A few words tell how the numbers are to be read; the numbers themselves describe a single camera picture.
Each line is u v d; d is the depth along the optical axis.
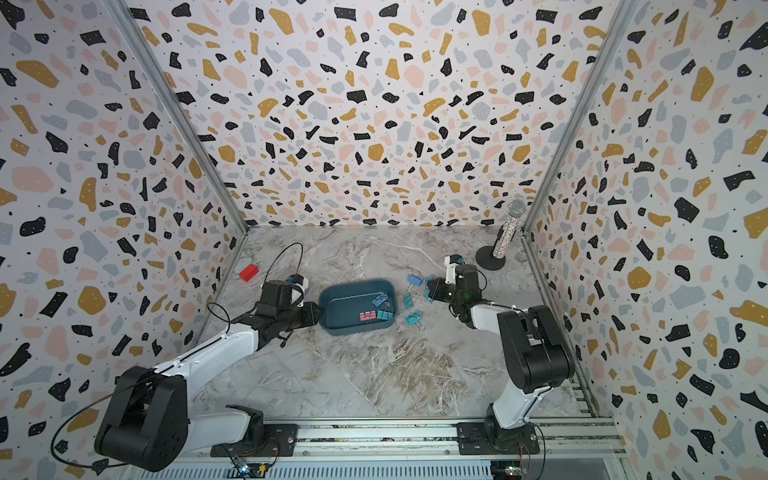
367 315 0.95
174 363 0.46
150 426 0.41
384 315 0.95
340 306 0.99
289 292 0.73
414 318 0.94
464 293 0.76
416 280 1.05
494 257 1.03
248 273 1.06
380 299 1.00
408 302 1.00
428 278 1.06
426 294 0.97
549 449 0.73
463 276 0.75
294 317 0.76
